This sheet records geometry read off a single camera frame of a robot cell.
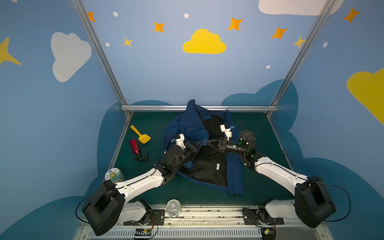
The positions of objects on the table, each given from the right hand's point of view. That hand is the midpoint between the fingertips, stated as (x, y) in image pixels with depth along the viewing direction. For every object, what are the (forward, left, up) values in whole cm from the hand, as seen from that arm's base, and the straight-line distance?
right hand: (208, 141), depth 74 cm
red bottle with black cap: (+8, +47, -23) cm, 53 cm away
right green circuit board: (-34, -32, -29) cm, 55 cm away
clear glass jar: (-27, +16, -20) cm, 37 cm away
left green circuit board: (-37, +31, -28) cm, 56 cm away
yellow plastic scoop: (+17, +45, -24) cm, 54 cm away
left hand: (+1, +3, 0) cm, 3 cm away
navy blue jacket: (-3, -3, -24) cm, 24 cm away
